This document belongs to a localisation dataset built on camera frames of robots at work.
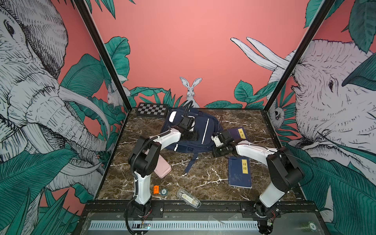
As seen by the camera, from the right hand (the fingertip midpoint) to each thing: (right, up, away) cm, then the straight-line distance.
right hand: (212, 150), depth 92 cm
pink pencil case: (-32, -11, -2) cm, 34 cm away
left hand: (-8, +10, +4) cm, 14 cm away
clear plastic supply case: (-14, -23, -16) cm, 31 cm away
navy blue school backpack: (-3, +16, +12) cm, 20 cm away
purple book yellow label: (+21, +9, +12) cm, 26 cm away
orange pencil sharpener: (-32, -19, -13) cm, 40 cm away
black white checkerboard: (-45, +28, +23) cm, 58 cm away
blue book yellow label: (+16, -12, -6) cm, 21 cm away
